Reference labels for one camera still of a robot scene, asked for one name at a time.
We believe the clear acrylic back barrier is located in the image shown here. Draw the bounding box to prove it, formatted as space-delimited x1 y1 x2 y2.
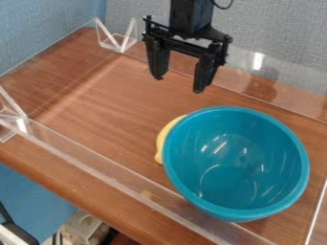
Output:
125 41 327 124

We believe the clear acrylic front barrier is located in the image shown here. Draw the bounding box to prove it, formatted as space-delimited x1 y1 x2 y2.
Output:
0 120 275 245

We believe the clear acrylic left bracket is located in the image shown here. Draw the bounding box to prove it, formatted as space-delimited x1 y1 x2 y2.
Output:
0 85 29 143

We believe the yellow object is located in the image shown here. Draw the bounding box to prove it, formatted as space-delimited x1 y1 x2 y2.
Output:
154 115 186 165

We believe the blue plastic bowl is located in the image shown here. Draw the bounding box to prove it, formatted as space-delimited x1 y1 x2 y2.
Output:
160 106 311 222

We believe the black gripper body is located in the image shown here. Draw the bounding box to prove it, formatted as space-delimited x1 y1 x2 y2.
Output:
142 0 233 66

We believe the white device below table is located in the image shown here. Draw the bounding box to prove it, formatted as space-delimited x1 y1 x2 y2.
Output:
50 210 109 245

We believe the clear acrylic corner bracket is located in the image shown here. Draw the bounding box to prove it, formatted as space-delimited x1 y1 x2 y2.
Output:
94 17 137 54

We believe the clear acrylic barrier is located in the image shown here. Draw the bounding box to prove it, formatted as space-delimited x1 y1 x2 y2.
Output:
0 120 275 245
125 41 327 124

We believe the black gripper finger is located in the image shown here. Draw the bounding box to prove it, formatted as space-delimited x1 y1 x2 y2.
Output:
145 37 169 80
193 54 220 94

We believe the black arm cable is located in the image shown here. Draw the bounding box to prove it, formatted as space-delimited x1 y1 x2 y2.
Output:
210 0 235 11

